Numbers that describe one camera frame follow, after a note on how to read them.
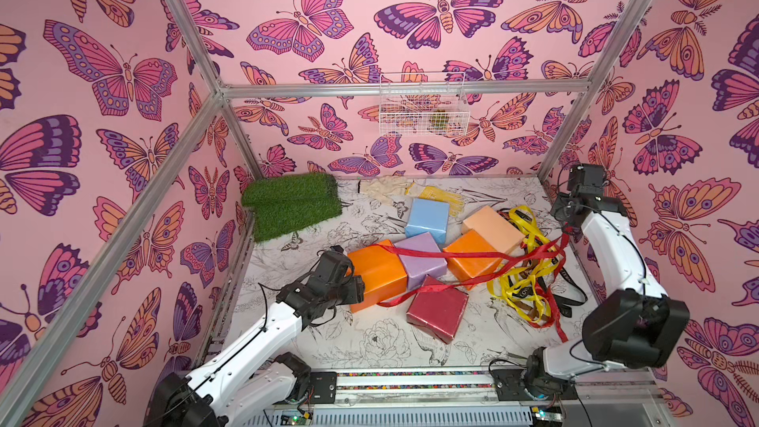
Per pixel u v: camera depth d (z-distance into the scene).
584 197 0.58
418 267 0.88
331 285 0.61
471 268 0.88
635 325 0.42
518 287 0.89
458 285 0.88
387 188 1.17
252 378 0.56
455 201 1.13
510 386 0.73
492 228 0.98
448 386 0.75
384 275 0.82
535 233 1.00
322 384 0.73
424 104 0.95
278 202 1.09
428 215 1.10
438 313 0.79
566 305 0.85
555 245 0.92
